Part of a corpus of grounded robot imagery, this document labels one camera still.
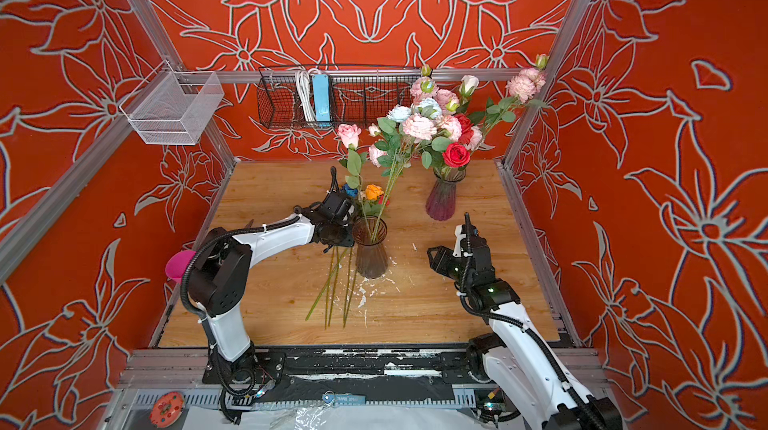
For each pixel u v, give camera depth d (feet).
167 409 2.20
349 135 2.24
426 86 2.19
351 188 2.84
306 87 2.89
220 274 1.58
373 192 3.29
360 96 3.20
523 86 2.38
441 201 3.34
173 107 3.01
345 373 2.39
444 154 2.09
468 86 2.67
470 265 1.97
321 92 2.93
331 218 2.38
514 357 1.61
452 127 2.23
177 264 2.49
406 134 2.10
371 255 2.92
